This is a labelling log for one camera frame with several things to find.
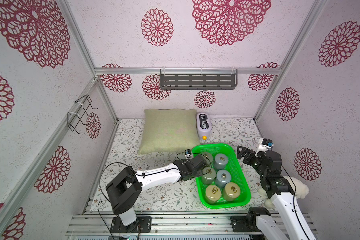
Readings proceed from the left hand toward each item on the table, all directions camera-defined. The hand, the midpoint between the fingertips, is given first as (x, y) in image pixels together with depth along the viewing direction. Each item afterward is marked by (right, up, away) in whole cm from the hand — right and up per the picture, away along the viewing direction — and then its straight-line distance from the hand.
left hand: (197, 170), depth 84 cm
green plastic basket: (+22, -2, -1) cm, 22 cm away
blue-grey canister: (+14, -3, -4) cm, 14 cm away
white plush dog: (+43, -3, -19) cm, 47 cm away
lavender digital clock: (+7, +27, +19) cm, 34 cm away
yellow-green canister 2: (+16, -9, -8) cm, 20 cm away
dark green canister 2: (+6, -2, -3) cm, 7 cm away
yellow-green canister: (+7, -9, -10) cm, 15 cm away
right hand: (+23, +14, -8) cm, 28 cm away
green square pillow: (-19, +23, +13) cm, 33 cm away
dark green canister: (+8, +8, +5) cm, 12 cm away
